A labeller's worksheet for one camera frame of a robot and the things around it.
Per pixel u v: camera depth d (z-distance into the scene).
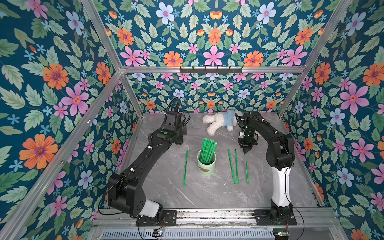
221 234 0.70
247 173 0.86
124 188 0.44
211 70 0.93
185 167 0.91
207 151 0.81
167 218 0.74
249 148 0.84
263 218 0.73
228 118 1.04
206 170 0.82
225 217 0.75
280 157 0.57
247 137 0.80
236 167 0.91
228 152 0.99
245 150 0.86
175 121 0.62
